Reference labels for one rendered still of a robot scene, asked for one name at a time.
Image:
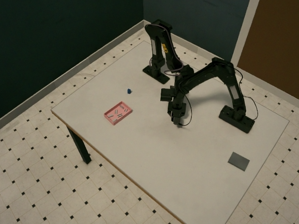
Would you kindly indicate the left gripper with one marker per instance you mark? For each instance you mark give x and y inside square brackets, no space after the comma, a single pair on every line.
[178,110]

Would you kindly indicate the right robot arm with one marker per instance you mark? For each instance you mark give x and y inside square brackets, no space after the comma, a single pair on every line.
[158,39]

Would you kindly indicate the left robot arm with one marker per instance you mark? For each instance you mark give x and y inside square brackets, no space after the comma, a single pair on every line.
[227,76]

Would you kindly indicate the pink rectangular tray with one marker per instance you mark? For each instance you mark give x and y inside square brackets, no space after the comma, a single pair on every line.
[119,111]

